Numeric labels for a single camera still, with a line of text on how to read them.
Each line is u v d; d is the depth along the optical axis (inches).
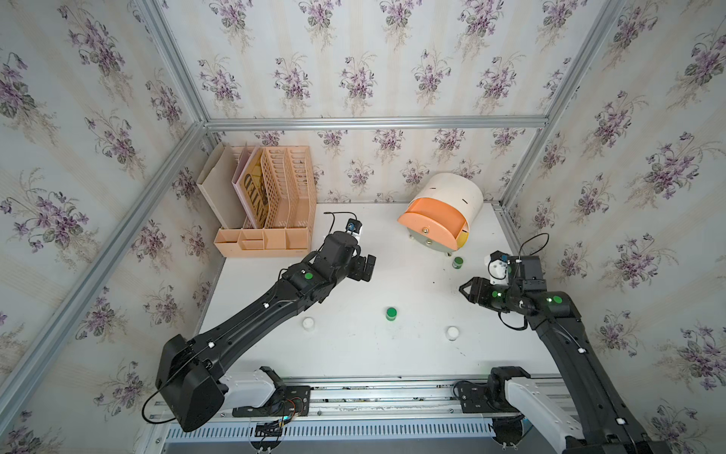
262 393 23.8
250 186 36.2
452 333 32.9
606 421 15.2
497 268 27.5
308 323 33.1
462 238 34.9
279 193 46.6
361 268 26.8
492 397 26.5
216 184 35.0
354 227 25.7
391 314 33.9
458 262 38.7
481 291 26.0
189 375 14.8
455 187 37.7
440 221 35.4
